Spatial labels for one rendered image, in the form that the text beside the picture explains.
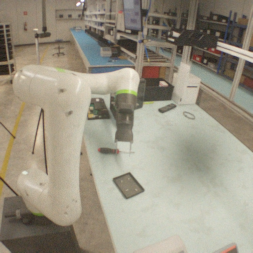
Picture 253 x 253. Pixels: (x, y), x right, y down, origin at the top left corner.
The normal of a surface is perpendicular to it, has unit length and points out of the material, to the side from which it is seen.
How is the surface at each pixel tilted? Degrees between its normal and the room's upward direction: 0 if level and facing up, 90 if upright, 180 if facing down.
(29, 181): 9
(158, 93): 90
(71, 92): 61
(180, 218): 0
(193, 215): 0
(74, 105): 89
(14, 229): 0
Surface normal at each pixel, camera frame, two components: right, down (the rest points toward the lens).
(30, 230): 0.07, -0.84
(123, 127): 0.04, -0.07
